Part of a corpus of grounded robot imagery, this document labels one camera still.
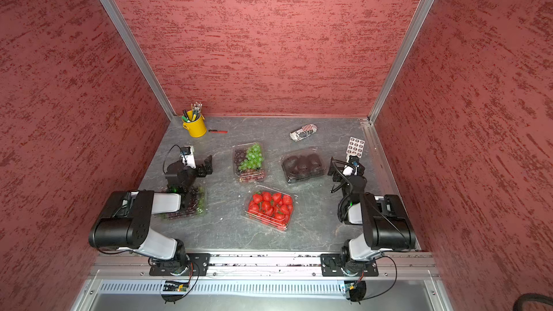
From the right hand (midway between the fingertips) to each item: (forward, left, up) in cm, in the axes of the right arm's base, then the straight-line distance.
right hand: (342, 160), depth 90 cm
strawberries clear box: (-17, +31, -6) cm, 36 cm away
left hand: (+3, +62, -1) cm, 62 cm away
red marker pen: (+27, +62, -9) cm, 68 cm away
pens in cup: (+27, +69, +4) cm, 74 cm away
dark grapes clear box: (-17, +61, -1) cm, 63 cm away
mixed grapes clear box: (+2, +41, -4) cm, 41 cm away
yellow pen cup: (+24, +69, -3) cm, 73 cm away
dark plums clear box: (+2, +16, -6) cm, 18 cm away
